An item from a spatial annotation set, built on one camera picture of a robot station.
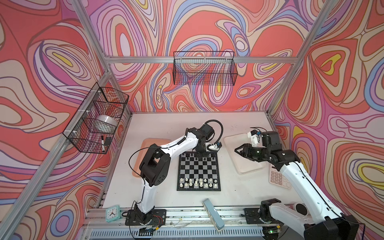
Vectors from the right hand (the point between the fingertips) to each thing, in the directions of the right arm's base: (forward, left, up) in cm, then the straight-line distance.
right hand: (238, 154), depth 77 cm
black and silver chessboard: (-4, +23, -16) cm, 28 cm away
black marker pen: (+4, +68, +9) cm, 68 cm away
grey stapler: (-25, +14, -16) cm, 33 cm away
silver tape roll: (+14, +66, +15) cm, 69 cm away
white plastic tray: (+2, -7, -16) cm, 18 cm away
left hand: (+8, +16, -10) cm, 21 cm away
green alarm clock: (-23, +65, -15) cm, 70 cm away
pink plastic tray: (+19, +56, -16) cm, 61 cm away
